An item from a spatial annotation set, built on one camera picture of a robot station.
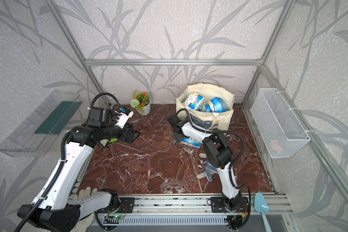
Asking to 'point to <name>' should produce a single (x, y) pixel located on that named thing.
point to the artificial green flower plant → (140, 99)
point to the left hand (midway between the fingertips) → (132, 129)
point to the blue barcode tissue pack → (217, 105)
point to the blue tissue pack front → (195, 101)
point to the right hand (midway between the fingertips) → (184, 132)
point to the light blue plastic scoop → (261, 206)
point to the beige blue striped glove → (210, 169)
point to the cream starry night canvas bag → (208, 121)
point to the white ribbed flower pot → (147, 109)
